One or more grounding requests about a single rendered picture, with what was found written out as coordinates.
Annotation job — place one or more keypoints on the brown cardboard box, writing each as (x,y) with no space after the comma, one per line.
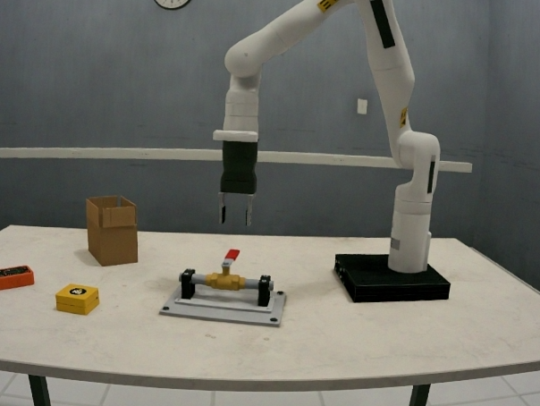
(113,236)

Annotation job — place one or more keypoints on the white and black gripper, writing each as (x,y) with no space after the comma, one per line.
(239,159)

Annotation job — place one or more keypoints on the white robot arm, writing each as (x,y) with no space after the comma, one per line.
(394,78)

